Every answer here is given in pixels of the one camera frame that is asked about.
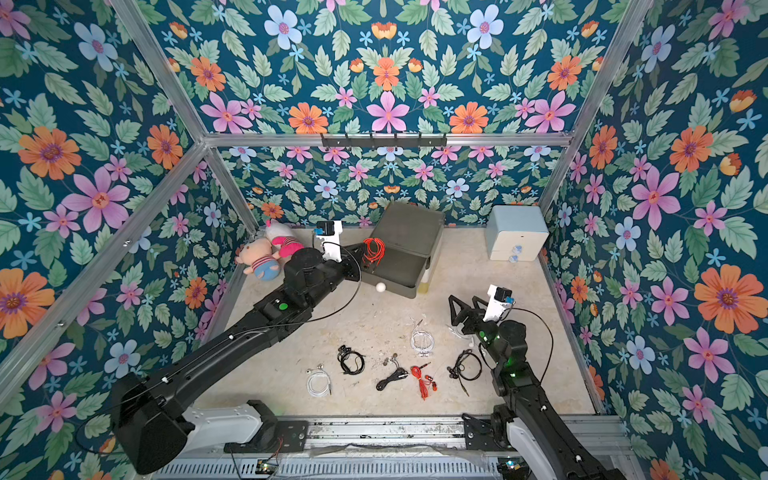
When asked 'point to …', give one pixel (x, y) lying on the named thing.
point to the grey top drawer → (400, 271)
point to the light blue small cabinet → (515, 233)
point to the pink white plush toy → (281, 238)
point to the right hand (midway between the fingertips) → (462, 297)
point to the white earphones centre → (423, 352)
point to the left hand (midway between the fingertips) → (366, 244)
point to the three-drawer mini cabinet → (412, 235)
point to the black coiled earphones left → (343, 351)
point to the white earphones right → (460, 333)
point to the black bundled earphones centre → (398, 374)
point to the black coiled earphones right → (456, 372)
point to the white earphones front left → (318, 382)
